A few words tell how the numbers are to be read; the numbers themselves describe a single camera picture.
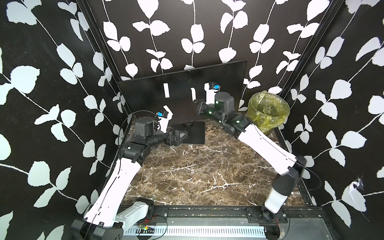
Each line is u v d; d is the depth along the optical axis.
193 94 0.70
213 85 0.59
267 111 1.02
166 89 0.71
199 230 0.70
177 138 0.60
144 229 0.70
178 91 0.71
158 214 0.73
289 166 0.43
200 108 0.60
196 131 1.08
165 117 0.59
